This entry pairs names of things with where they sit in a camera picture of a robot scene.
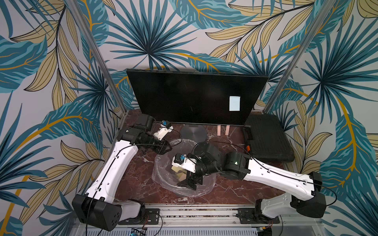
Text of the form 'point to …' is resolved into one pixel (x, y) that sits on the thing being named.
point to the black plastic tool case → (267, 139)
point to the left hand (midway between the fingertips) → (166, 148)
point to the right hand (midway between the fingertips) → (179, 171)
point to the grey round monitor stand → (196, 132)
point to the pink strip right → (227, 130)
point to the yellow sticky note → (176, 169)
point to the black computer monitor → (184, 97)
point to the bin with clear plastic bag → (163, 177)
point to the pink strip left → (219, 130)
